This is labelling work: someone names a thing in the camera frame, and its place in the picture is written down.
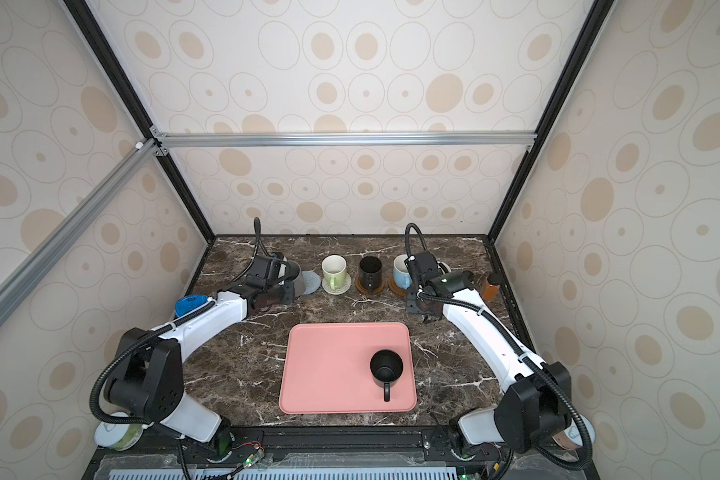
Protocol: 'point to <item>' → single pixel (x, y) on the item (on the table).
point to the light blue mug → (402, 276)
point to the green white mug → (334, 269)
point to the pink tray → (347, 367)
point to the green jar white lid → (121, 436)
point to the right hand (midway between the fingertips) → (420, 303)
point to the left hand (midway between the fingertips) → (297, 282)
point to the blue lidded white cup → (186, 302)
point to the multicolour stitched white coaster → (330, 288)
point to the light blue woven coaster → (310, 281)
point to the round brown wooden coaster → (395, 288)
